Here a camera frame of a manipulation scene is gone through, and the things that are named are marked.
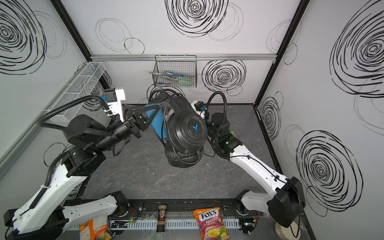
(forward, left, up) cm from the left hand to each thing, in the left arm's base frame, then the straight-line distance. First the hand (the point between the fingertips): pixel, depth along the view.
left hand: (157, 109), depth 43 cm
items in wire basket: (+43, -3, -21) cm, 48 cm away
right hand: (+16, -6, -18) cm, 25 cm away
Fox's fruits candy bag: (-24, -19, -50) cm, 59 cm away
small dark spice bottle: (-22, +4, -51) cm, 55 cm away
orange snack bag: (-28, +32, -50) cm, 66 cm away
